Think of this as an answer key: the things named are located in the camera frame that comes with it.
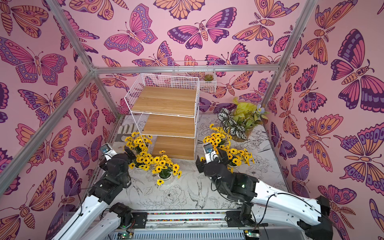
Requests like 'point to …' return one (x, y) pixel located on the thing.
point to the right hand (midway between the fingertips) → (209, 152)
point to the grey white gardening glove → (122, 137)
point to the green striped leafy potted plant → (240, 121)
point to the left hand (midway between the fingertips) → (120, 149)
